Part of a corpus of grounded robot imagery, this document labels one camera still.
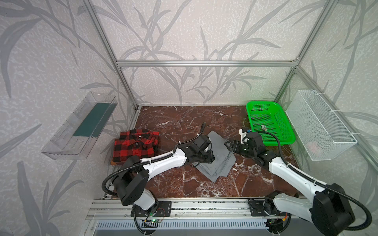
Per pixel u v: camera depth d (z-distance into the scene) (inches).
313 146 29.1
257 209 28.7
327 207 15.7
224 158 34.9
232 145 29.2
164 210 28.5
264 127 42.1
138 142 34.9
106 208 29.7
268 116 45.4
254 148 24.9
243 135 30.2
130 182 16.8
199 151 25.5
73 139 24.9
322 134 24.8
